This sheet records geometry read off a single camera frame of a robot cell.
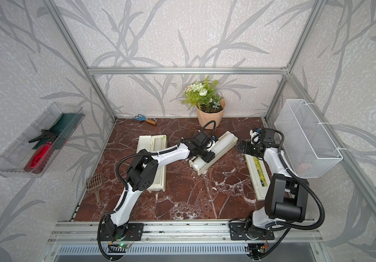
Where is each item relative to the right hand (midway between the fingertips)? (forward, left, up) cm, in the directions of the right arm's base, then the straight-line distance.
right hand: (245, 147), depth 91 cm
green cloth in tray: (-6, +83, +25) cm, 87 cm away
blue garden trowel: (+33, +68, -10) cm, 77 cm away
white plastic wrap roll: (-7, +26, -5) cm, 28 cm away
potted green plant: (+29, +19, +4) cm, 35 cm away
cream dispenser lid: (+5, +59, -2) cm, 59 cm away
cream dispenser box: (-11, +26, -8) cm, 30 cm away
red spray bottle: (-19, +85, +25) cm, 90 cm away
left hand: (-1, +18, -7) cm, 20 cm away
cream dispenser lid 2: (-14, -7, -9) cm, 18 cm away
